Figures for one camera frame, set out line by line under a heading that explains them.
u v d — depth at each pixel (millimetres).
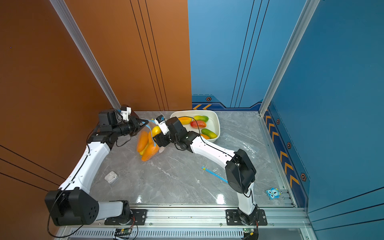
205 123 1062
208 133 1001
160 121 695
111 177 851
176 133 621
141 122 748
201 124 1058
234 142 1027
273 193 793
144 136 936
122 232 721
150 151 888
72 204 394
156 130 791
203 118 1107
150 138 895
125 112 718
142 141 899
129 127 669
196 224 727
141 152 929
